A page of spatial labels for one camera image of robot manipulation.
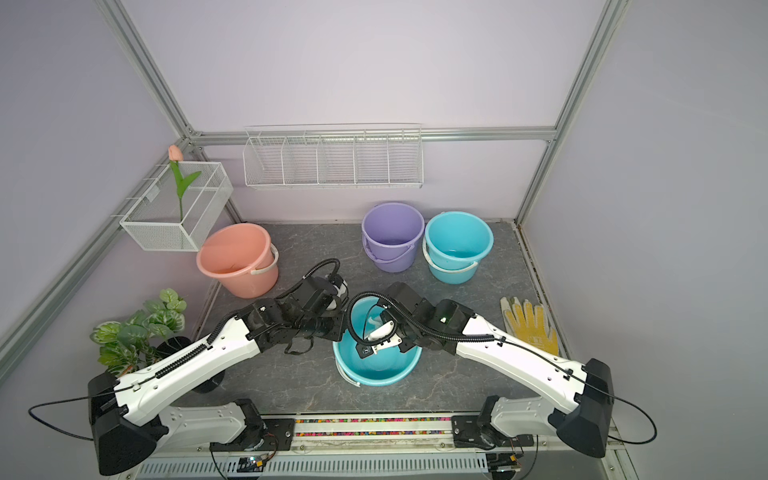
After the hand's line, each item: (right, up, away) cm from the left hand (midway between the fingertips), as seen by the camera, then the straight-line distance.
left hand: (347, 326), depth 73 cm
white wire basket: (-52, +27, +7) cm, 59 cm away
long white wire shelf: (-8, +50, +25) cm, 57 cm away
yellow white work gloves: (+53, -4, +18) cm, 56 cm away
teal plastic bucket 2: (+10, -14, +10) cm, 20 cm away
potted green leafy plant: (-45, -1, -6) cm, 45 cm away
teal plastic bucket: (+33, +21, +34) cm, 52 cm away
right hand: (+11, +4, 0) cm, 12 cm away
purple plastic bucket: (+11, +25, +26) cm, 37 cm away
